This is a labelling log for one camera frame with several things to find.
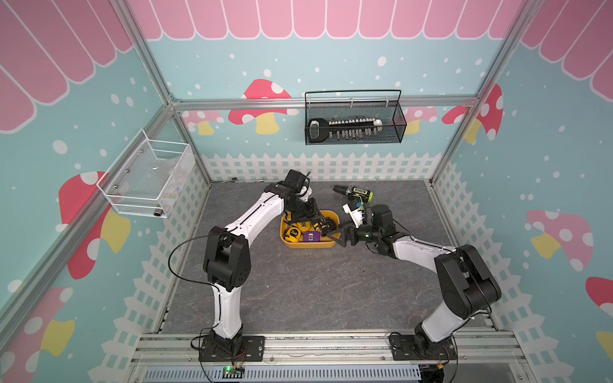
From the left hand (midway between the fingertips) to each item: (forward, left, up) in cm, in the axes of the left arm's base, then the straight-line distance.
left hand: (318, 219), depth 89 cm
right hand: (-4, -6, -2) cm, 7 cm away
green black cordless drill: (+22, -17, -10) cm, 29 cm away
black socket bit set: (+27, 0, +20) cm, 34 cm away
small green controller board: (-47, +26, -17) cm, 56 cm away
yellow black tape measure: (+1, +10, -12) cm, 16 cm away
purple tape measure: (-1, +3, -11) cm, 12 cm away
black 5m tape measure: (+4, -5, -10) cm, 12 cm away
